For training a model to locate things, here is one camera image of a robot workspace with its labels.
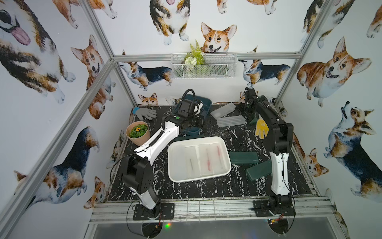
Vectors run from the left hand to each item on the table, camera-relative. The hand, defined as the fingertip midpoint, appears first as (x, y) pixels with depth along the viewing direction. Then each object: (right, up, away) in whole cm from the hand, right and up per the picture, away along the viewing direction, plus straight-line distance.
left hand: (207, 118), depth 83 cm
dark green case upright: (+34, -2, +23) cm, 41 cm away
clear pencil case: (+14, +6, +34) cm, 37 cm away
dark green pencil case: (-17, -13, +19) cm, 29 cm away
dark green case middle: (+21, -24, +9) cm, 34 cm away
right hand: (+21, +4, +20) cm, 29 cm away
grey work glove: (-51, +5, +35) cm, 62 cm away
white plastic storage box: (-17, -30, +3) cm, 35 cm away
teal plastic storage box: (-3, +7, -5) cm, 9 cm away
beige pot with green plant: (-42, -9, +8) cm, 43 cm away
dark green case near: (+30, -30, +1) cm, 42 cm away
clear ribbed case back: (+17, -2, +28) cm, 33 cm away
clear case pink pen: (+7, -25, +8) cm, 27 cm away
